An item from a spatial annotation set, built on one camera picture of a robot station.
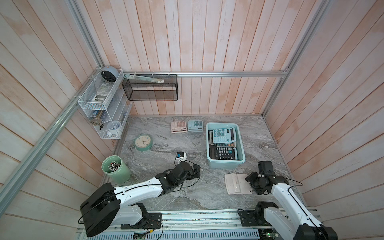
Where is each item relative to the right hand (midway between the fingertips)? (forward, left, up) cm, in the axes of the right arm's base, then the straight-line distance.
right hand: (248, 179), depth 87 cm
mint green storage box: (+6, +13, +7) cm, 16 cm away
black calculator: (+14, +15, +8) cm, 22 cm away
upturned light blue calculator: (+24, +13, +10) cm, 29 cm away
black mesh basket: (+56, +71, +23) cm, 93 cm away
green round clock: (+23, +68, +4) cm, 71 cm away
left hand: (+2, +33, +8) cm, 34 cm away
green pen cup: (-3, +72, +17) cm, 74 cm away
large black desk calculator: (+25, +21, +8) cm, 34 cm away
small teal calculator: (+40, +31, +3) cm, 51 cm away
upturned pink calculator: (-4, +8, +3) cm, 9 cm away
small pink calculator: (+38, +44, +2) cm, 58 cm away
